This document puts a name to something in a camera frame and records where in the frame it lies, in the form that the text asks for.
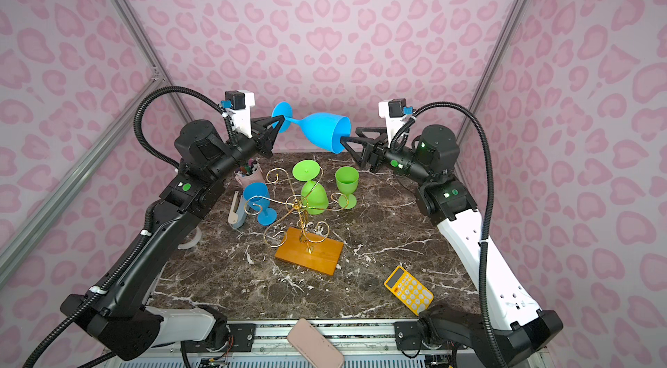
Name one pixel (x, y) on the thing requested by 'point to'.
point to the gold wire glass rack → (317, 232)
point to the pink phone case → (314, 346)
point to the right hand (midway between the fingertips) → (350, 140)
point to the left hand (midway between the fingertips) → (283, 116)
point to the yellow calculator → (408, 290)
